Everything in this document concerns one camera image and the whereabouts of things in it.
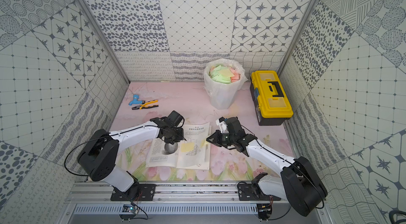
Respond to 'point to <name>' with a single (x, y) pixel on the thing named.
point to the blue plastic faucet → (136, 101)
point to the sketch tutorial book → (192, 152)
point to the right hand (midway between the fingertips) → (207, 141)
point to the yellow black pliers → (146, 105)
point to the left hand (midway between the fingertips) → (181, 135)
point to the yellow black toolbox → (270, 98)
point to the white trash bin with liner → (223, 78)
